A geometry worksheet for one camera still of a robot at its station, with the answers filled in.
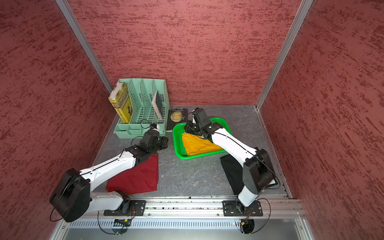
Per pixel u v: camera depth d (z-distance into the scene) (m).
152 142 0.66
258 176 0.44
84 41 0.83
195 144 0.97
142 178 0.82
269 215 0.70
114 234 0.68
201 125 0.63
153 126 0.76
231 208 0.74
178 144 0.96
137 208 0.75
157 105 1.00
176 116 1.13
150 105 1.22
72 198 0.41
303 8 0.71
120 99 0.94
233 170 0.85
